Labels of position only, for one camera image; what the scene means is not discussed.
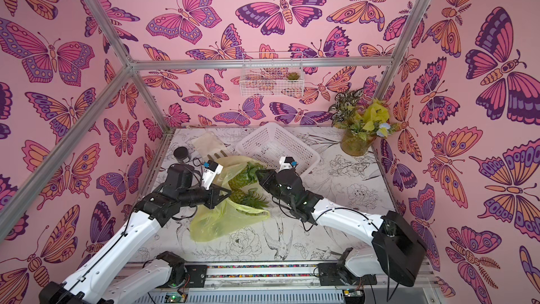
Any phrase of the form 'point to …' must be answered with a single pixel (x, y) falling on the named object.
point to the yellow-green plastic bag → (211, 224)
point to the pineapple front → (252, 198)
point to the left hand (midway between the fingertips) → (232, 191)
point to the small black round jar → (181, 154)
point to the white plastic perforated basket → (275, 141)
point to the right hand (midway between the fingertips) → (255, 170)
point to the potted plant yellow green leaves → (360, 122)
